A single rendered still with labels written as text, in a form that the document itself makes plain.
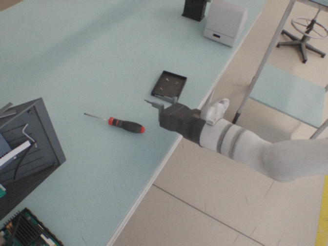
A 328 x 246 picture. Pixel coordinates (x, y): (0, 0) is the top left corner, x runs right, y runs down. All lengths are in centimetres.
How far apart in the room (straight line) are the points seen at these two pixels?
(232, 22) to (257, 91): 110
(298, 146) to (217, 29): 61
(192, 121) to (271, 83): 161
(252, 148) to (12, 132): 45
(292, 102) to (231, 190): 80
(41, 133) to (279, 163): 44
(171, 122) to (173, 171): 118
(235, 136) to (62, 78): 54
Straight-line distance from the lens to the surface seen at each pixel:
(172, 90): 76
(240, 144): 51
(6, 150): 51
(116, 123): 65
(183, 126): 56
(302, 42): 339
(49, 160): 60
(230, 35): 98
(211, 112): 50
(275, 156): 48
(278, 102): 199
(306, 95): 219
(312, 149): 50
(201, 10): 111
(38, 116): 49
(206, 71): 86
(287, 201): 192
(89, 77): 80
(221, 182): 178
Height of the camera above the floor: 152
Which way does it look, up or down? 51 degrees down
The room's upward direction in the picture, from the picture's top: 9 degrees clockwise
